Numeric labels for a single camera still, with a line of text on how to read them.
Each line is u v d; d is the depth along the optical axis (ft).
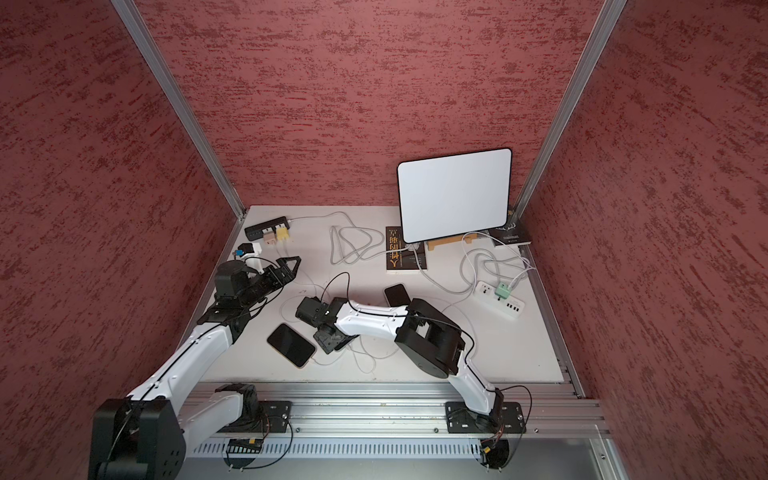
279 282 2.39
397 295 3.12
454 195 3.22
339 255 3.50
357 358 2.74
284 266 2.42
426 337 1.70
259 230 3.61
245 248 2.39
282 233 3.70
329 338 2.59
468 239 3.59
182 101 2.87
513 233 3.76
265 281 2.40
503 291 3.02
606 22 2.37
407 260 3.41
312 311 2.25
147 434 1.29
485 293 3.11
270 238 3.61
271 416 2.40
